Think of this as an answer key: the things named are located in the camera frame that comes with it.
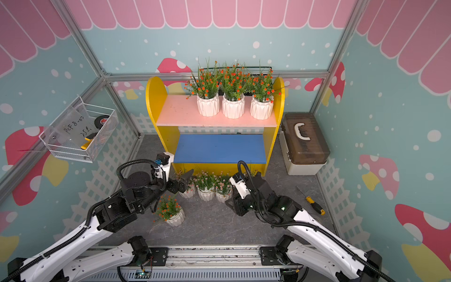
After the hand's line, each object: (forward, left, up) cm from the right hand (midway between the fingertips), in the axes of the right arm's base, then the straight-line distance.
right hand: (229, 200), depth 70 cm
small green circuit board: (-23, +36, -20) cm, 47 cm away
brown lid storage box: (+31, -40, -4) cm, 51 cm away
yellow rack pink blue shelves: (+35, +7, -5) cm, 36 cm away
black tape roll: (+33, +58, +16) cm, 69 cm away
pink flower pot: (+11, +11, -4) cm, 16 cm away
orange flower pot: (-1, +25, -6) cm, 26 cm away
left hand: (+8, +18, +12) cm, 23 cm away
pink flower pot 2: (+10, +3, -11) cm, 15 cm away
